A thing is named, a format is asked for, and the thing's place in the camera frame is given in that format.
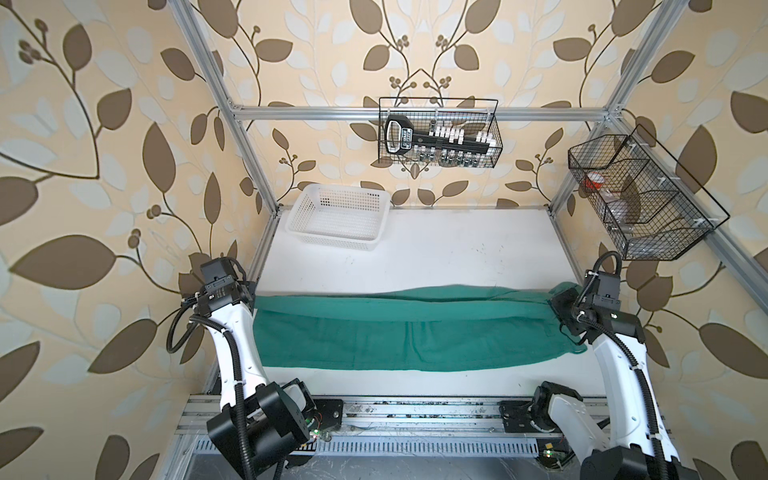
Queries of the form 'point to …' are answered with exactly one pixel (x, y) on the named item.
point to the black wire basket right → (654, 210)
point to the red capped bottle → (593, 180)
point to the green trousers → (462, 327)
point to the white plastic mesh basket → (341, 217)
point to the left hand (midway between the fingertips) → (245, 292)
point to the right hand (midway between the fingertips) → (557, 306)
